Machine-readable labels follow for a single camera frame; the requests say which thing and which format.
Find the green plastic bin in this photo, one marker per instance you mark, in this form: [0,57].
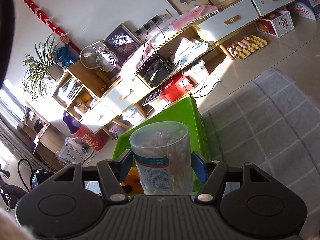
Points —
[184,111]

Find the white toy storage crate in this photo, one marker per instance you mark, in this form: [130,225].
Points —
[277,23]

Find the yellow egg tray with eggs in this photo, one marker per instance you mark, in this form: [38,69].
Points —
[247,46]

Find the potted green plant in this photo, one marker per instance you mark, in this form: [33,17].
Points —
[41,70]

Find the clear cotton swab jar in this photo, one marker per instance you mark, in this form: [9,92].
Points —
[163,158]

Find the wall power outlet strip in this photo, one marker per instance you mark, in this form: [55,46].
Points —
[153,24]

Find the black bag on shelf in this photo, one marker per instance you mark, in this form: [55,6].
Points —
[157,70]

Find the grey checked table cloth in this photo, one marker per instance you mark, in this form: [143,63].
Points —
[275,125]

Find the wooden white drawer cabinet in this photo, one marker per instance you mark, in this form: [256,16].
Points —
[94,104]

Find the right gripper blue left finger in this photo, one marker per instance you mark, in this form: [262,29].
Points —
[125,163]

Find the white cardboard box on floor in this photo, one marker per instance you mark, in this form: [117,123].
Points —
[71,151]

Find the purple hanging cloth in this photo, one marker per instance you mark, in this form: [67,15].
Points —
[72,124]

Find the framed raccoon picture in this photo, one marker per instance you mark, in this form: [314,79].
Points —
[122,43]

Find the clear storage box white lid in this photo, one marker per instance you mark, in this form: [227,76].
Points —
[198,72]

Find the red storage box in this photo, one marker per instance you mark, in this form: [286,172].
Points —
[177,86]

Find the white desk fan front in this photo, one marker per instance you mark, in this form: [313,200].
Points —
[106,61]

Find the blue Stitch figure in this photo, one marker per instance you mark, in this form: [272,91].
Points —
[63,56]

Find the pink lace cloth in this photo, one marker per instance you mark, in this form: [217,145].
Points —
[161,36]

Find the red firecracker wall decoration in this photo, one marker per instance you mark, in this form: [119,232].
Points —
[42,16]

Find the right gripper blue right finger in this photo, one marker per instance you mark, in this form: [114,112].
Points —
[199,166]

